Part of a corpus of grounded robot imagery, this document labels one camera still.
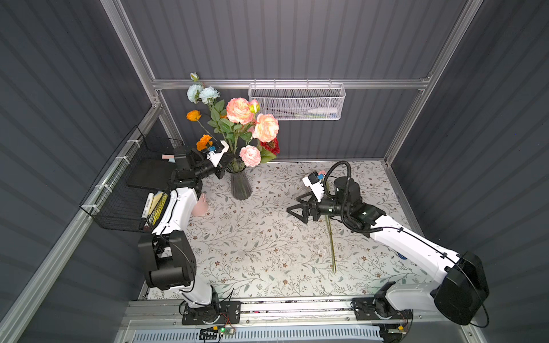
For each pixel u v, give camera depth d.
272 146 0.76
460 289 0.40
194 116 0.88
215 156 0.69
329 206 0.64
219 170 0.72
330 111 0.87
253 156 0.74
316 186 0.65
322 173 0.65
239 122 0.57
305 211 0.63
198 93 0.83
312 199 0.66
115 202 0.67
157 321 0.73
